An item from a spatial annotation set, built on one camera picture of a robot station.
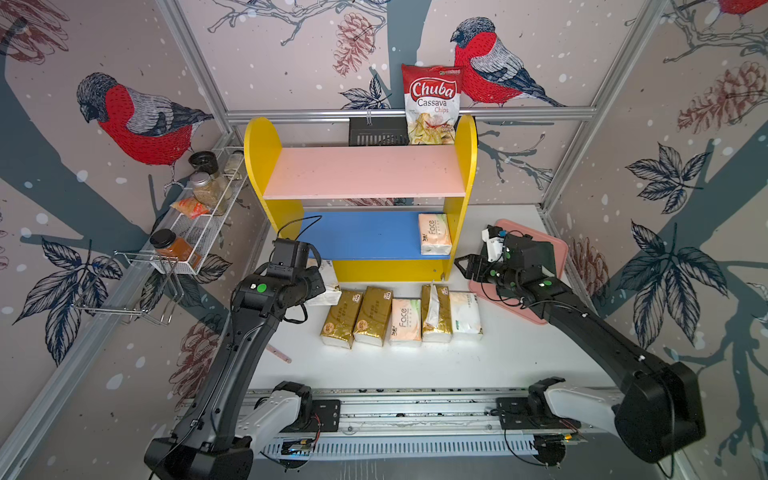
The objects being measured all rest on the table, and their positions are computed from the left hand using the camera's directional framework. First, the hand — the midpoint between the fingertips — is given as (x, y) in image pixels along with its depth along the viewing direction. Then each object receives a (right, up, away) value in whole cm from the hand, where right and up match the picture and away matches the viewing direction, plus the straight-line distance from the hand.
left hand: (320, 275), depth 74 cm
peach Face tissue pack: (+22, -15, +9) cm, 29 cm away
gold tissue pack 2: (+31, -13, +9) cm, 35 cm away
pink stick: (-15, -24, +11) cm, 30 cm away
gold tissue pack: (+4, -15, +9) cm, 18 cm away
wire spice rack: (-38, -1, -7) cm, 38 cm away
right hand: (+38, +3, +8) cm, 39 cm away
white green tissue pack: (-5, -14, +18) cm, 23 cm away
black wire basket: (+15, +44, +21) cm, 51 cm away
